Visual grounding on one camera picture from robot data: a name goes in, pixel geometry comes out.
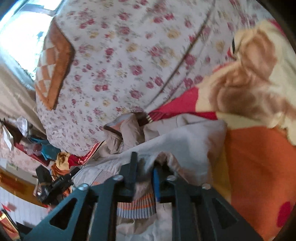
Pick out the beige jacket with striped cuffs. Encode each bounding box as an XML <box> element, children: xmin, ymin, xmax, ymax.
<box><xmin>74</xmin><ymin>114</ymin><xmax>227</xmax><ymax>240</ymax></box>

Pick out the teal cloth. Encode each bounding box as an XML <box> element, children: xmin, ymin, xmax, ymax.
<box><xmin>29</xmin><ymin>137</ymin><xmax>61</xmax><ymax>161</ymax></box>

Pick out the beige curtain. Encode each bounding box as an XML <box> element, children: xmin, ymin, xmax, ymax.
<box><xmin>1</xmin><ymin>49</ymin><xmax>46</xmax><ymax>133</ymax></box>

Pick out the orange red patterned blanket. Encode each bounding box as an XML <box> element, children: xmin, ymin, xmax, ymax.
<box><xmin>52</xmin><ymin>20</ymin><xmax>295</xmax><ymax>240</ymax></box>

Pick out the orange checkered pillow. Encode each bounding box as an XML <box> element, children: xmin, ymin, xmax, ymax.
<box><xmin>35</xmin><ymin>19</ymin><xmax>75</xmax><ymax>110</ymax></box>

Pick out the floral white quilt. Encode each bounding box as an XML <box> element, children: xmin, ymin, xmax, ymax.
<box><xmin>37</xmin><ymin>1</ymin><xmax>271</xmax><ymax>156</ymax></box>

